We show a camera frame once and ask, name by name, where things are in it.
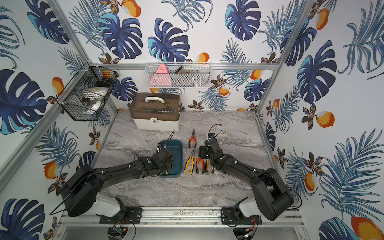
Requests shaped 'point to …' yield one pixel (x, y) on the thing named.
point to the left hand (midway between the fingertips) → (169, 160)
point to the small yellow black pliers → (166, 172)
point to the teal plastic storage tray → (175, 147)
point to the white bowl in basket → (93, 97)
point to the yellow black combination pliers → (192, 156)
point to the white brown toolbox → (155, 111)
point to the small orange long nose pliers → (191, 139)
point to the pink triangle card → (161, 78)
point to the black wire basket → (90, 76)
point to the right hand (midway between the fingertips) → (204, 148)
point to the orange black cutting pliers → (206, 167)
